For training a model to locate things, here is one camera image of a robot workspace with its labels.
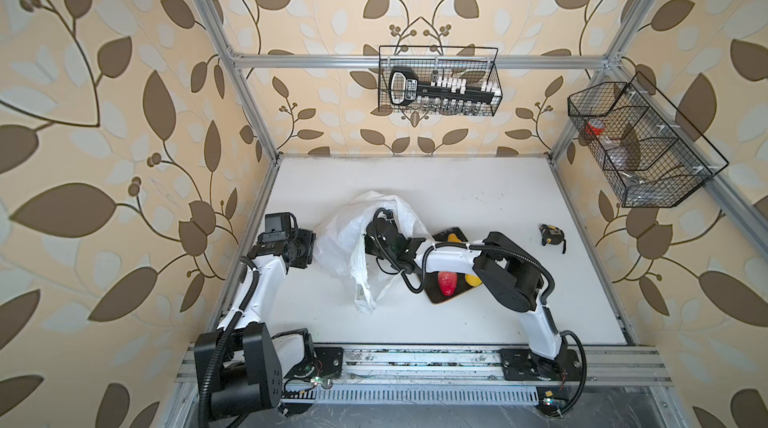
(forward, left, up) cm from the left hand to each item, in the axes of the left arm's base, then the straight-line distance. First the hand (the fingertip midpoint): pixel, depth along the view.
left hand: (311, 235), depth 86 cm
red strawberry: (-11, -40, -7) cm, 42 cm away
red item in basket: (+26, -84, +18) cm, 90 cm away
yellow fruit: (+4, -43, -7) cm, 44 cm away
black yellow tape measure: (+5, -75, -7) cm, 75 cm away
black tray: (-12, -36, -9) cm, 39 cm away
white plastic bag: (-6, -10, +5) cm, 13 cm away
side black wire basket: (+10, -88, +24) cm, 92 cm away
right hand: (+2, -12, -4) cm, 13 cm away
